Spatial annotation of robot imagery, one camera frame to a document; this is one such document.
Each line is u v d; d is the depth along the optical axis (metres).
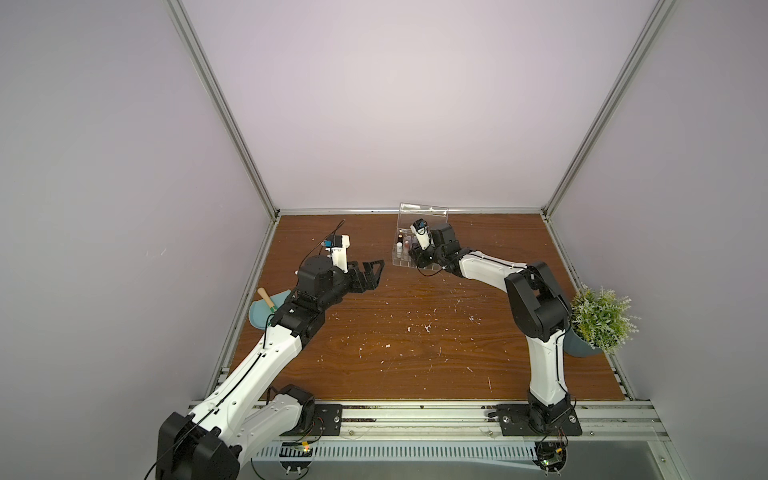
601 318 0.73
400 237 1.03
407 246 1.00
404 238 1.03
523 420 0.72
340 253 0.67
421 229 0.87
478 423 0.74
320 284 0.56
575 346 0.77
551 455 0.70
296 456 0.72
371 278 0.67
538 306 0.54
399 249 1.03
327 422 0.73
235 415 0.41
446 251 0.79
